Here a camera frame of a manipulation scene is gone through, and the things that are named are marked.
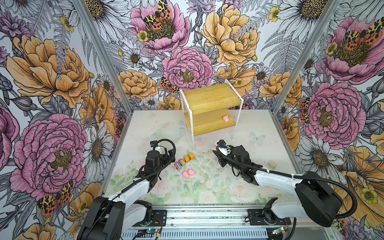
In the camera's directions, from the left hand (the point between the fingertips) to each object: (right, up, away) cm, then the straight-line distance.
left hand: (167, 155), depth 89 cm
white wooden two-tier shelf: (+24, +27, -12) cm, 38 cm away
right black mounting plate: (+46, -27, -16) cm, 56 cm away
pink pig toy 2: (+14, -10, -1) cm, 17 cm away
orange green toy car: (+15, -2, +5) cm, 15 cm away
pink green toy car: (+6, -6, 0) cm, 9 cm away
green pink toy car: (+9, -4, +1) cm, 10 cm away
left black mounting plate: (-1, -27, -16) cm, 32 cm away
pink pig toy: (+36, +21, +4) cm, 42 cm away
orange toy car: (+12, -3, +4) cm, 13 cm away
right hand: (+28, +2, -4) cm, 29 cm away
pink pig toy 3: (+11, -11, -2) cm, 15 cm away
